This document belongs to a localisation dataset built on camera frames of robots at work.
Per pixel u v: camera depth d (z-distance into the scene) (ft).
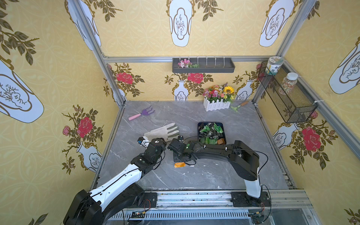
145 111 3.80
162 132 3.33
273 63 2.75
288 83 2.36
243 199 2.40
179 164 2.83
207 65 3.03
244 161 1.57
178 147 2.21
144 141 2.44
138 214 2.39
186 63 2.88
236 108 3.83
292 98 2.74
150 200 2.39
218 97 3.49
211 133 3.12
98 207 1.32
